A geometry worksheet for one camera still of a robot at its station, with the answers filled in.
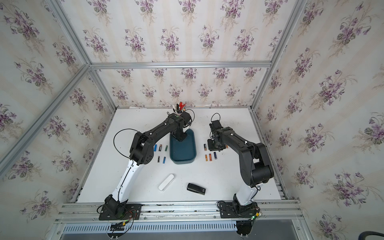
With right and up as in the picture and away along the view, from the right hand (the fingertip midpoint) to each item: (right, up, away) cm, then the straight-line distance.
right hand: (214, 147), depth 93 cm
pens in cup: (-24, +27, +14) cm, 38 cm away
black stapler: (-12, -20, -14) cm, 27 cm away
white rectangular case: (-28, -17, -14) cm, 36 cm away
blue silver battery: (-32, -8, -2) cm, 33 cm away
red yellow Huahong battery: (-3, -6, -1) cm, 7 cm away
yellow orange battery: (-5, -6, -1) cm, 8 cm away
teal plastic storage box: (-20, -3, 0) cm, 20 cm away
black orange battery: (-6, 0, +4) cm, 7 cm away
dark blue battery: (0, -5, 0) cm, 5 cm away
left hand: (-22, +4, +8) cm, 24 cm away
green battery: (-32, -1, +3) cm, 32 cm away
